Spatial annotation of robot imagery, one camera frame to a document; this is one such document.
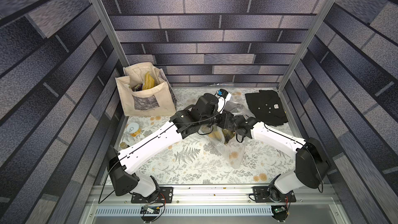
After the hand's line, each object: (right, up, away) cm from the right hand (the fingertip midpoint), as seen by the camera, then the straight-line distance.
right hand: (233, 121), depth 88 cm
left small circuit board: (-43, -39, -18) cm, 61 cm away
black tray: (+28, +8, +19) cm, 35 cm away
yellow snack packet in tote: (-51, +24, +4) cm, 56 cm away
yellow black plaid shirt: (-5, -9, +5) cm, 11 cm away
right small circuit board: (+19, -42, -16) cm, 49 cm away
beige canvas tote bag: (-50, +17, -6) cm, 53 cm away
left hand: (-4, +6, -24) cm, 25 cm away
